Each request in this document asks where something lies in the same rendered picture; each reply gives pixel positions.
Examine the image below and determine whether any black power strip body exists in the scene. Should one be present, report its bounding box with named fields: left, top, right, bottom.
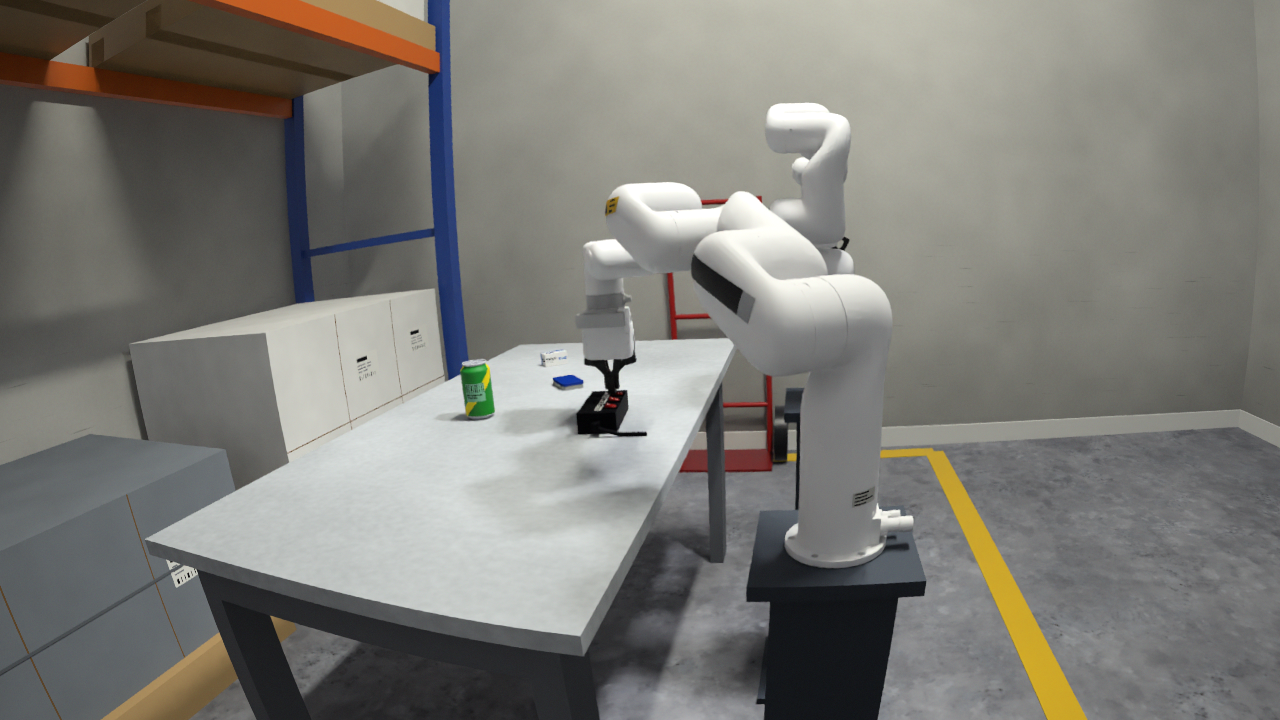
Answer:
left=576, top=389, right=646, bottom=437

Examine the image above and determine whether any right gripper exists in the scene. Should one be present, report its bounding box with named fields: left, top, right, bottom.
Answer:
left=812, top=236, right=850, bottom=250

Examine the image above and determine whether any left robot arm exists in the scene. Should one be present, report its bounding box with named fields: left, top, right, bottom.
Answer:
left=575, top=182, right=913, bottom=568

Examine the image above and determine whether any green drink can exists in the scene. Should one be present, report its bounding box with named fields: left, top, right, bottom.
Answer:
left=460, top=359, right=495, bottom=420

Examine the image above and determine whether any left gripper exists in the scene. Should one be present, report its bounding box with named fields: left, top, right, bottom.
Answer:
left=582, top=306, right=637, bottom=395

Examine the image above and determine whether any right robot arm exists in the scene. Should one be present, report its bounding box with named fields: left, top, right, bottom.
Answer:
left=765, top=102, right=854, bottom=275

